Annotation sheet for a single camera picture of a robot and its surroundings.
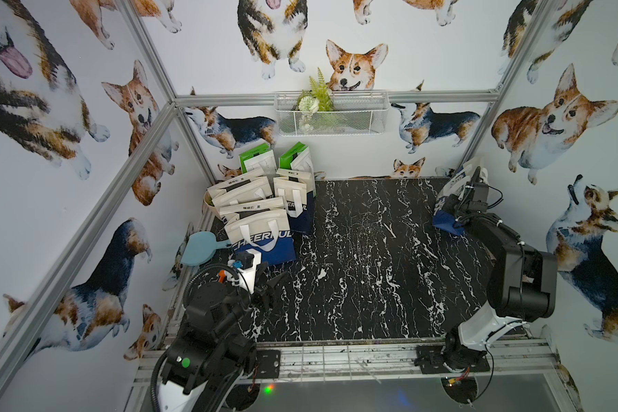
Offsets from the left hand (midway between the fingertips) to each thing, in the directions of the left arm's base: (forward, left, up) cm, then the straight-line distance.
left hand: (279, 265), depth 65 cm
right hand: (+31, -58, -10) cm, 66 cm away
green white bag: (+43, -2, -1) cm, 43 cm away
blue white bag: (+29, +14, -2) cm, 32 cm away
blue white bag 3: (+27, -57, -19) cm, 66 cm away
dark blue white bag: (+28, -3, -2) cm, 28 cm away
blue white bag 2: (+16, +7, -6) cm, 19 cm away
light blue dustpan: (+21, +35, -27) cm, 49 cm away
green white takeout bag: (+44, +11, -3) cm, 46 cm away
